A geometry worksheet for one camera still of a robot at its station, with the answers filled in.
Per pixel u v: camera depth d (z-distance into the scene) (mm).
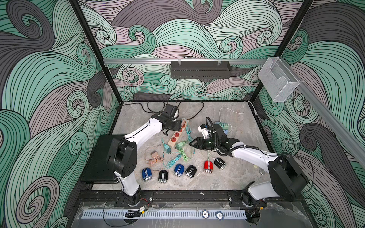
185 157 861
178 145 900
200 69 979
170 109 699
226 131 978
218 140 668
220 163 832
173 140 939
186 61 942
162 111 699
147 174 795
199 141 757
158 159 855
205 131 784
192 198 749
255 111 1175
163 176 778
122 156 458
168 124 646
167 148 884
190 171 798
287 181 419
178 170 810
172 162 851
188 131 1003
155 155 877
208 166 815
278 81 778
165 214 697
